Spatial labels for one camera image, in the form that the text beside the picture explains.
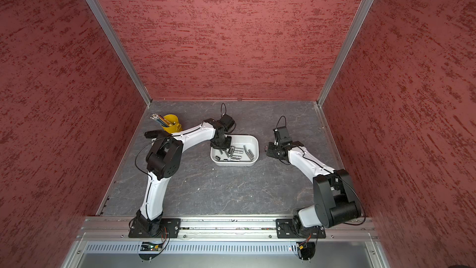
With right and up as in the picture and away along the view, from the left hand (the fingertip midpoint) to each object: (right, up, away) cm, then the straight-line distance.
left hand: (224, 149), depth 97 cm
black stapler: (-41, +8, +7) cm, 42 cm away
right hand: (+24, -1, -6) cm, 25 cm away
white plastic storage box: (+11, -1, 0) cm, 12 cm away
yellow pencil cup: (-26, +12, 0) cm, 29 cm away
